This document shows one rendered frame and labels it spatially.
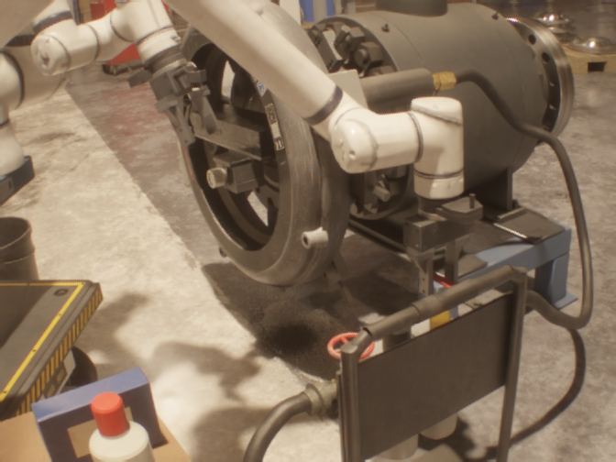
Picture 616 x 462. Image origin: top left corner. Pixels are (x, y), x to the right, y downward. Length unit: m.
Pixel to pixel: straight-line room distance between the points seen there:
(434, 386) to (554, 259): 1.02
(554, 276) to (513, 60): 0.66
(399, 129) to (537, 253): 0.99
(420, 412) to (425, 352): 0.12
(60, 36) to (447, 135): 0.76
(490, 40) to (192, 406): 1.28
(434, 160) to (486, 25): 0.92
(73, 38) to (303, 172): 0.56
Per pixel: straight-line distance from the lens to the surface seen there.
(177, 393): 1.90
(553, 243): 2.08
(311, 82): 1.20
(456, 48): 1.88
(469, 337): 1.19
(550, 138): 1.80
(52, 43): 1.39
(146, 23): 1.41
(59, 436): 0.92
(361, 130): 1.11
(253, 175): 1.61
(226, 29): 1.15
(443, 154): 1.17
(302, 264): 1.62
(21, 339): 1.65
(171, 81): 1.37
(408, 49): 1.79
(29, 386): 1.47
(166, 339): 2.14
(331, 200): 1.50
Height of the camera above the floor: 1.09
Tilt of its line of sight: 24 degrees down
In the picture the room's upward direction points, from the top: 5 degrees counter-clockwise
